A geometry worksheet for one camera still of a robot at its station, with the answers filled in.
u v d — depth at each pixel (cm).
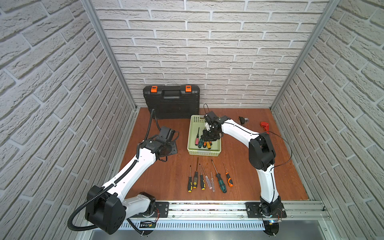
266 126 107
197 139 100
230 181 82
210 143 97
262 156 55
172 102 96
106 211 38
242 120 110
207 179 83
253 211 73
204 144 95
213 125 72
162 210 73
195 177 83
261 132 108
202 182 81
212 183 81
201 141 97
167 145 65
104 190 40
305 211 74
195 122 107
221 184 80
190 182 81
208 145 94
